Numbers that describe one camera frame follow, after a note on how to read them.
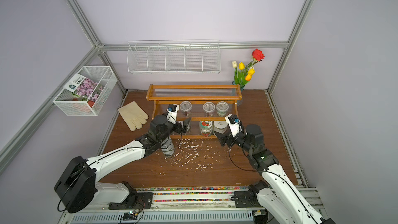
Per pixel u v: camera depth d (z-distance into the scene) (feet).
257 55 2.93
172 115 2.27
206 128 2.91
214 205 2.42
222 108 2.77
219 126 2.87
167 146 2.65
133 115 3.47
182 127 2.43
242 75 3.15
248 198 2.41
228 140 2.14
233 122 2.03
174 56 3.22
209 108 2.77
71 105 2.42
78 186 1.34
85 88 2.42
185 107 2.78
